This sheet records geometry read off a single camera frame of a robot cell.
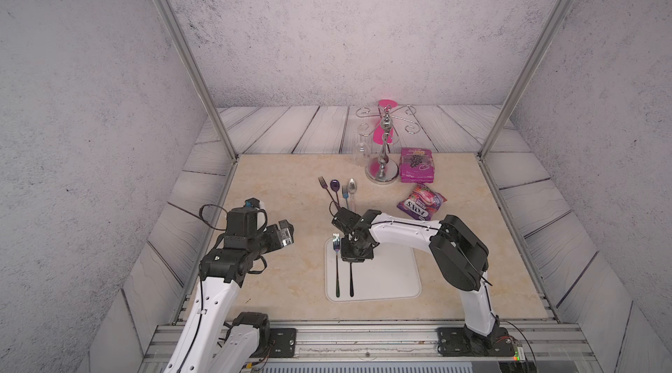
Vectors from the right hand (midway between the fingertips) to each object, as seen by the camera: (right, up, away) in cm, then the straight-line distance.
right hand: (347, 260), depth 88 cm
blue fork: (0, +20, +19) cm, 28 cm away
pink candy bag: (+29, +18, +14) cm, 36 cm away
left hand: (-19, +13, -12) cm, 25 cm away
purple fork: (-10, +24, +23) cm, 35 cm away
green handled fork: (-4, +3, +4) cm, 6 cm away
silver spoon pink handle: (+2, +24, +20) cm, 31 cm away
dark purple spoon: (+1, -8, -6) cm, 10 cm away
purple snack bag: (+28, +33, +20) cm, 48 cm away
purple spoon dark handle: (-5, +24, +20) cm, 31 cm away
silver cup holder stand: (+16, +31, +27) cm, 44 cm away
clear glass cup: (+6, +38, +12) cm, 40 cm away
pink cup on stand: (+13, +44, +6) cm, 46 cm away
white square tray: (+15, -4, -1) cm, 16 cm away
